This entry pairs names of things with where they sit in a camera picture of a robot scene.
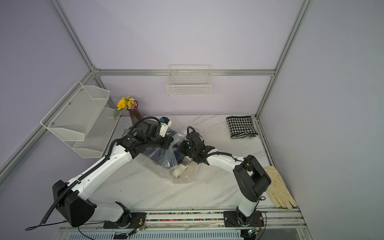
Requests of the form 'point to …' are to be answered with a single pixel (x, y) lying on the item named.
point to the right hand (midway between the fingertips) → (178, 148)
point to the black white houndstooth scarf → (241, 127)
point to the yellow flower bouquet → (126, 103)
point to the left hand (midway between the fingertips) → (171, 141)
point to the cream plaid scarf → (182, 169)
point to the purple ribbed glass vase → (135, 115)
